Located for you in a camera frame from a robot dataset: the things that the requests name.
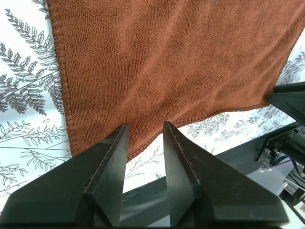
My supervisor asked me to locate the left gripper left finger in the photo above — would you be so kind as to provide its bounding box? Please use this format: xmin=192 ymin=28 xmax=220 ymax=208
xmin=0 ymin=124 xmax=129 ymax=227

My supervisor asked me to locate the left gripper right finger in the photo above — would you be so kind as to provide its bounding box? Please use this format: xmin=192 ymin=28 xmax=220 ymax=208
xmin=163 ymin=121 xmax=289 ymax=227

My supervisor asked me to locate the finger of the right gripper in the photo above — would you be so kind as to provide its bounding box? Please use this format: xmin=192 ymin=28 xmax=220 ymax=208
xmin=266 ymin=82 xmax=305 ymax=124

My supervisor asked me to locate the orange brown towel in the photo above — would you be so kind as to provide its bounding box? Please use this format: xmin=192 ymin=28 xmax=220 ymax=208
xmin=47 ymin=0 xmax=305 ymax=159

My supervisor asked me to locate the floral table mat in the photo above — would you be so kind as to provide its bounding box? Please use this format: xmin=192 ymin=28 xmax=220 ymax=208
xmin=0 ymin=0 xmax=293 ymax=204

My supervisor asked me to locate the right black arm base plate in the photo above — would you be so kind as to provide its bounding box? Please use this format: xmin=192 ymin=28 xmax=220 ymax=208
xmin=254 ymin=122 xmax=305 ymax=166

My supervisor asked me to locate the aluminium frame rail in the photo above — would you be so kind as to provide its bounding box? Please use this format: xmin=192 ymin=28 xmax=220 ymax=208
xmin=119 ymin=124 xmax=305 ymax=227

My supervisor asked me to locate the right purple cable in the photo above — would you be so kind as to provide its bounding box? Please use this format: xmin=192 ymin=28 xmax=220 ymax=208
xmin=259 ymin=157 xmax=298 ymax=172

